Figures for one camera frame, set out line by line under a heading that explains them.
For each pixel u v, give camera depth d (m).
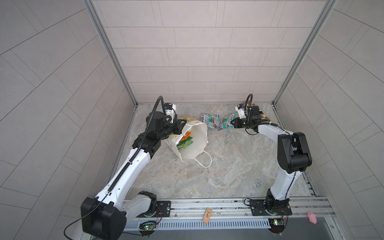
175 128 0.63
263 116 1.06
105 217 0.35
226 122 0.98
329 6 0.71
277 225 0.68
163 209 0.71
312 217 0.68
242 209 0.72
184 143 0.87
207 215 0.68
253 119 0.75
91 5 0.71
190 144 0.88
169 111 0.64
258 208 0.71
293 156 0.50
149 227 0.64
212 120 1.05
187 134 0.87
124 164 0.45
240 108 0.87
